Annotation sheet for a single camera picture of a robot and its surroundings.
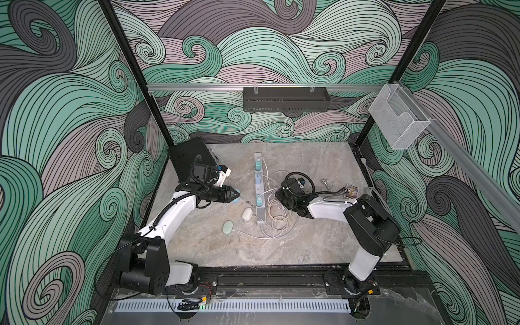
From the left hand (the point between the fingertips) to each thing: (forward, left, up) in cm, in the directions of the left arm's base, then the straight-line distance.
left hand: (234, 192), depth 83 cm
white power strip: (+9, -11, -12) cm, 19 cm away
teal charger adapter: (+20, -10, -7) cm, 24 cm away
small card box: (+9, -57, -13) cm, 59 cm away
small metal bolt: (+13, -45, -13) cm, 48 cm away
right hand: (+6, -17, -10) cm, 21 cm away
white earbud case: (-4, -5, -12) cm, 14 cm away
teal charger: (0, -11, -7) cm, 13 cm away
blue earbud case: (-3, -2, -1) cm, 3 cm away
